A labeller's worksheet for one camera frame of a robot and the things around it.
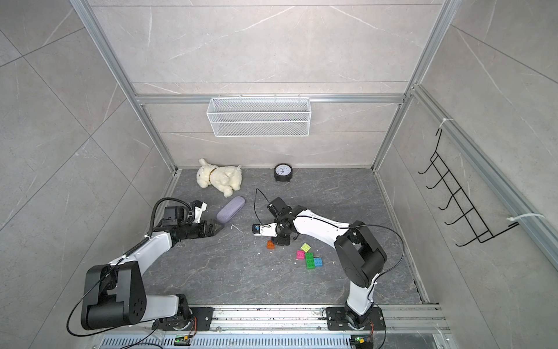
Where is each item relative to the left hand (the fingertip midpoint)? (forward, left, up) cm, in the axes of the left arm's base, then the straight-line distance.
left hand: (216, 223), depth 89 cm
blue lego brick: (-15, -42, -7) cm, 45 cm away
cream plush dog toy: (+22, -1, +3) cm, 23 cm away
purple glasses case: (+10, -3, -5) cm, 12 cm away
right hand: (-4, -25, -3) cm, 26 cm away
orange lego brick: (-7, -22, -7) cm, 24 cm away
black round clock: (+33, -29, -5) cm, 44 cm away
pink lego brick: (-13, -34, -6) cm, 37 cm away
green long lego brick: (-13, -38, -6) cm, 41 cm away
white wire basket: (+44, -18, +22) cm, 52 cm away
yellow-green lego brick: (-9, -37, -7) cm, 39 cm away
